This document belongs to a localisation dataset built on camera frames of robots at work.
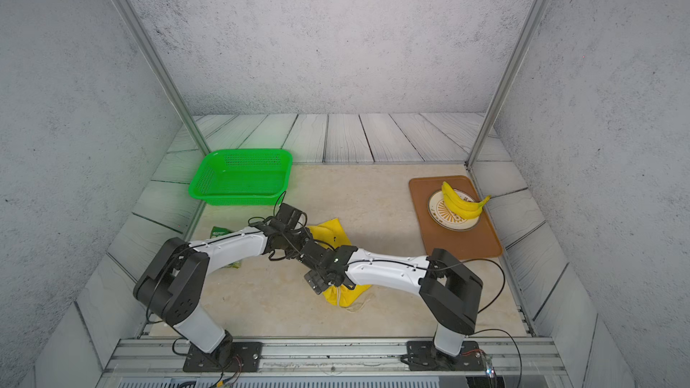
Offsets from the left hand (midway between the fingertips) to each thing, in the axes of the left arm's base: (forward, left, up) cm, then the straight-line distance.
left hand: (322, 247), depth 90 cm
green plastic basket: (+41, +39, -8) cm, 57 cm away
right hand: (-9, -1, +2) cm, 9 cm away
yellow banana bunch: (+13, -52, +1) cm, 53 cm away
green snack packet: (+9, +38, -4) cm, 40 cm away
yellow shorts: (+6, -3, -3) cm, 7 cm away
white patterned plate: (+14, -44, -3) cm, 46 cm away
